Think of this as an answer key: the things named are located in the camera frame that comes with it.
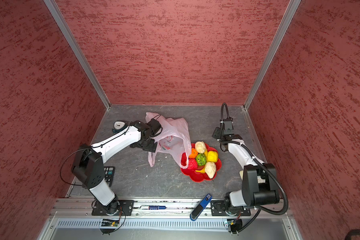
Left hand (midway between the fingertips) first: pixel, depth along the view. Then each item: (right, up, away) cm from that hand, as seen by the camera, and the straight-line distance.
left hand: (143, 149), depth 85 cm
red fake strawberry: (+29, -8, -1) cm, 30 cm away
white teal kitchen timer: (-23, +13, +18) cm, 32 cm away
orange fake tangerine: (+30, -3, +4) cm, 30 cm away
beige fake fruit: (+38, -10, -5) cm, 40 cm away
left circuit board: (-15, -34, -12) cm, 39 cm away
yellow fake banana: (+34, -12, -1) cm, 36 cm away
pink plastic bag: (+19, +8, -5) cm, 21 cm away
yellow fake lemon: (+40, -4, 0) cm, 40 cm away
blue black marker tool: (+32, -25, -14) cm, 43 cm away
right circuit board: (+50, -35, -12) cm, 62 cm away
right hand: (+44, +8, +6) cm, 45 cm away
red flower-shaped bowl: (+30, -16, 0) cm, 34 cm away
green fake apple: (+34, -6, 0) cm, 34 cm away
